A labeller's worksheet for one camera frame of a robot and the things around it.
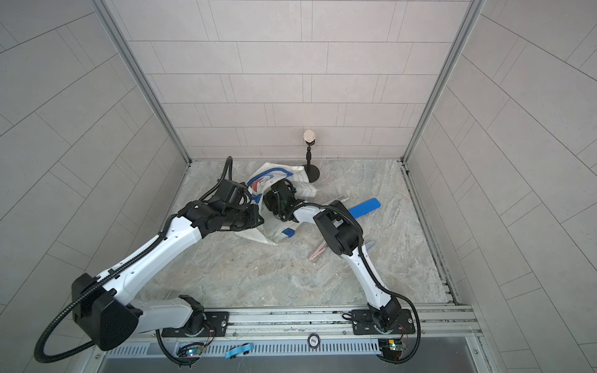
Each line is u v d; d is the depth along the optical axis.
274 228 0.85
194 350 0.64
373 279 0.61
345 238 0.60
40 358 0.34
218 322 0.71
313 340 0.69
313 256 0.85
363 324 0.71
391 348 0.68
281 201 0.81
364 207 1.01
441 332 0.72
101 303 0.37
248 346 0.67
